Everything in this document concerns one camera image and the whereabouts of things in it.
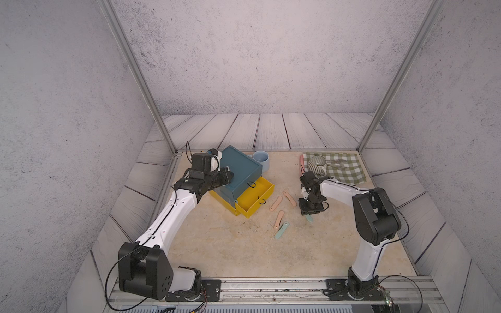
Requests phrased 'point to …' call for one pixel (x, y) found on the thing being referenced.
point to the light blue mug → (261, 157)
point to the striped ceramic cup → (317, 164)
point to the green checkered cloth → (354, 174)
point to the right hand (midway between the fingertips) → (305, 212)
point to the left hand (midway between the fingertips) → (236, 174)
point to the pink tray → (302, 164)
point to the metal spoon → (340, 164)
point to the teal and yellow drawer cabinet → (248, 188)
